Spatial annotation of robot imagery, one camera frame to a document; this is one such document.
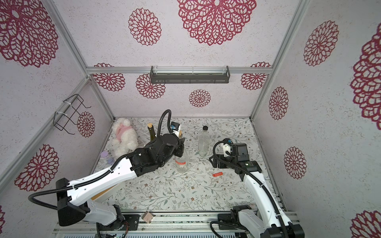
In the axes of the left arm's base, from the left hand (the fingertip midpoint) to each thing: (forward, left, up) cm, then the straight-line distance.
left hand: (181, 140), depth 70 cm
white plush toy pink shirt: (+18, +40, -23) cm, 49 cm away
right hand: (-2, -18, -14) cm, 23 cm away
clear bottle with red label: (+9, -12, -15) cm, 21 cm away
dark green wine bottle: (+6, +15, -2) cm, 17 cm away
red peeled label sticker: (-5, -21, -30) cm, 37 cm away
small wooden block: (-28, +17, -27) cm, 43 cm away
